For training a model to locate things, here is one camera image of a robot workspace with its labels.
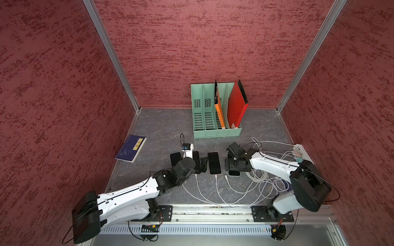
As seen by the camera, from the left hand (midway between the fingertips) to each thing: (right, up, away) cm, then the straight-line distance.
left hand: (199, 161), depth 77 cm
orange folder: (+11, +27, +8) cm, 31 cm away
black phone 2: (+20, -10, +11) cm, 25 cm away
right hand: (+20, -8, +11) cm, 24 cm away
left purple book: (-45, +3, +18) cm, 48 cm away
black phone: (+9, -5, +15) cm, 18 cm away
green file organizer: (+4, +21, +36) cm, 42 cm away
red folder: (+24, +30, +22) cm, 45 cm away
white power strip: (+66, +2, +20) cm, 69 cm away
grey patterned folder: (+18, +30, +25) cm, 43 cm away
